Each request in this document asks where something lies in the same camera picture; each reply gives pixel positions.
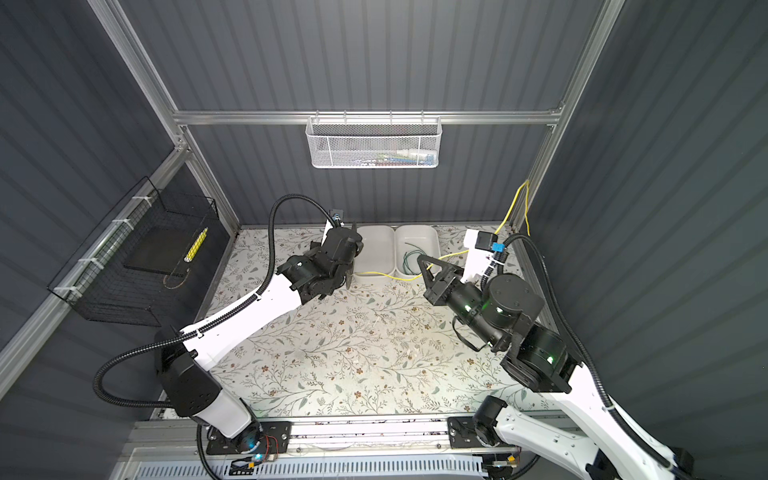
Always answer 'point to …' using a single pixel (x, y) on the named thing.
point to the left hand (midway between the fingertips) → (330, 241)
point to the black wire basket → (97, 280)
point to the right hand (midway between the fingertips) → (420, 263)
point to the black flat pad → (163, 250)
